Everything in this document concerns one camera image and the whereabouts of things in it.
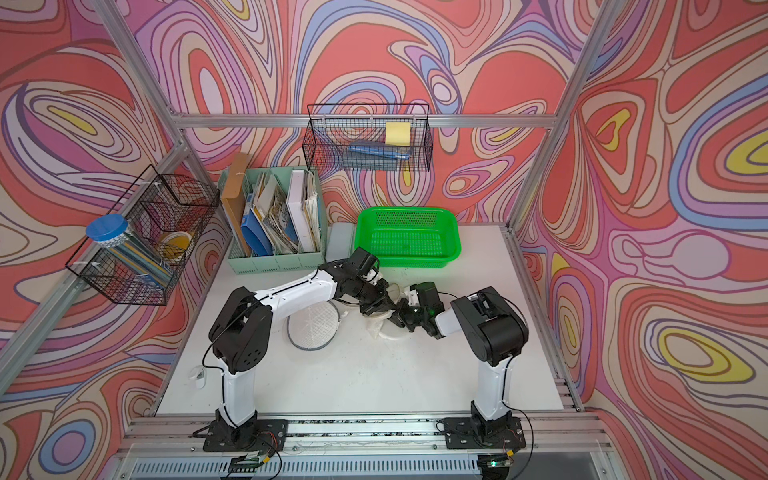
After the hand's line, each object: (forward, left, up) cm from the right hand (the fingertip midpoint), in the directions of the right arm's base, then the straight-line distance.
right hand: (384, 319), depth 95 cm
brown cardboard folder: (+28, +43, +34) cm, 61 cm away
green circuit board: (-37, +34, -1) cm, 50 cm away
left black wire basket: (+15, +56, +36) cm, 68 cm away
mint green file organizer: (+20, +39, +7) cm, 44 cm away
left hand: (-2, -6, +11) cm, 13 cm away
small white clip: (-17, +51, +5) cm, 54 cm away
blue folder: (+22, +40, +19) cm, 49 cm away
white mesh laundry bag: (-6, +20, +8) cm, 22 cm away
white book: (+27, +24, +27) cm, 45 cm away
